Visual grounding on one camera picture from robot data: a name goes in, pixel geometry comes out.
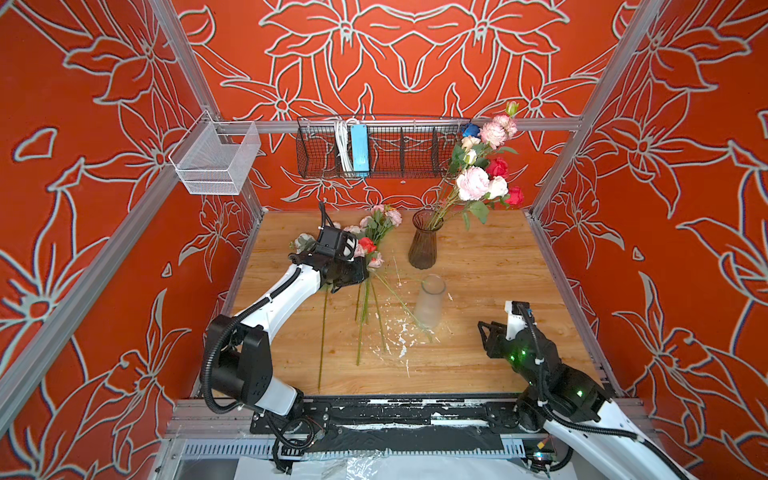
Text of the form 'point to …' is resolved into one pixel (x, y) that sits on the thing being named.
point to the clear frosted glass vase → (428, 301)
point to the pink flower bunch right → (381, 219)
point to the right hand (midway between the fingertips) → (479, 324)
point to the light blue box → (360, 150)
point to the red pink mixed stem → (367, 246)
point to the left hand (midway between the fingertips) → (368, 271)
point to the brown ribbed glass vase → (423, 250)
